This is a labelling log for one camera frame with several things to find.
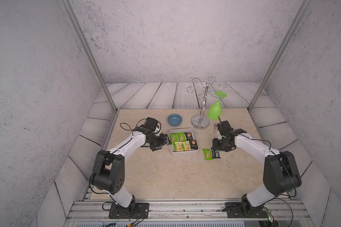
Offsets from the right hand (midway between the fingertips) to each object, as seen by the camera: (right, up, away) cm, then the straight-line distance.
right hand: (217, 147), depth 90 cm
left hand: (-30, +2, -3) cm, 30 cm away
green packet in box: (-22, +5, +12) cm, 25 cm away
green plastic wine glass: (-2, +23, -2) cm, 23 cm away
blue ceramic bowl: (-26, +17, +21) cm, 38 cm away
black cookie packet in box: (-17, +5, +12) cm, 21 cm away
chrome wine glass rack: (-5, +16, +21) cm, 27 cm away
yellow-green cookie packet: (-24, -1, +5) cm, 24 cm away
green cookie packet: (-5, -6, +4) cm, 8 cm away
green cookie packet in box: (-27, +5, +10) cm, 29 cm away
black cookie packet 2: (-14, 0, +6) cm, 15 cm away
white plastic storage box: (-14, -4, +3) cm, 15 cm away
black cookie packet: (0, -5, +4) cm, 6 cm away
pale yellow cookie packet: (-18, 0, +6) cm, 19 cm away
